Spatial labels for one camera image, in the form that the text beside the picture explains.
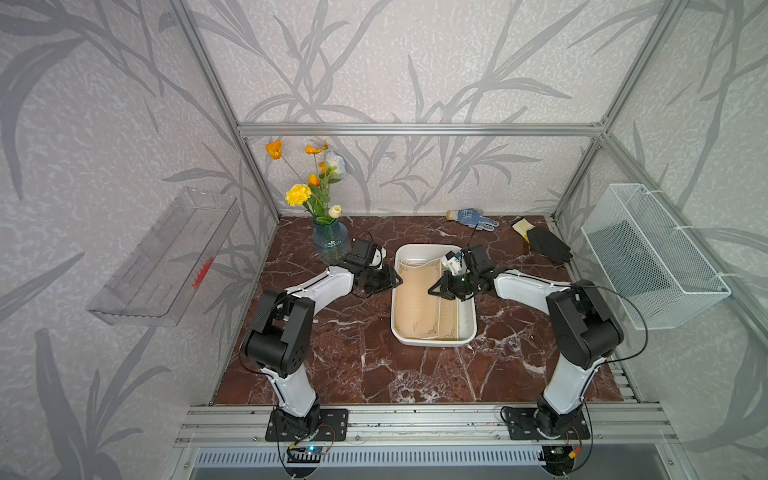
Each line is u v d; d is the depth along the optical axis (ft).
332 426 2.37
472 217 3.91
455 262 2.92
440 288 2.73
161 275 2.24
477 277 2.46
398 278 2.96
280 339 1.56
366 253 2.48
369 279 2.48
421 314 2.92
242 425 2.49
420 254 3.73
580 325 1.60
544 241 3.67
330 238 3.26
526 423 2.37
